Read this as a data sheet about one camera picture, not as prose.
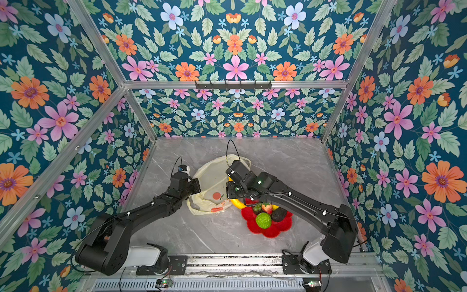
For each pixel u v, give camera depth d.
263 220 0.80
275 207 0.85
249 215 0.85
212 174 0.92
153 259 0.62
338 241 0.39
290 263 0.73
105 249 0.42
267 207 0.82
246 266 0.75
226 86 0.91
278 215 0.82
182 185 0.71
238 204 0.72
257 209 0.84
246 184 0.55
